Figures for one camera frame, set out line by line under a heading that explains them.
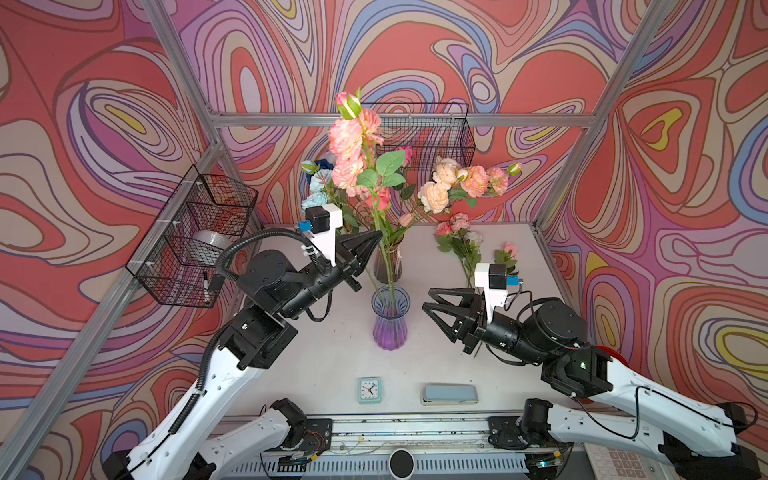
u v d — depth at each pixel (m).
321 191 0.63
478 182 0.68
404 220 0.81
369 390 0.78
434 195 0.69
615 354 0.73
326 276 0.46
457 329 0.47
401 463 0.65
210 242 0.73
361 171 0.40
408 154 0.77
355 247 0.47
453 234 1.15
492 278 0.43
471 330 0.45
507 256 1.07
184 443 0.37
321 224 0.41
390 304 0.80
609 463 0.69
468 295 0.50
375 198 0.66
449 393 0.78
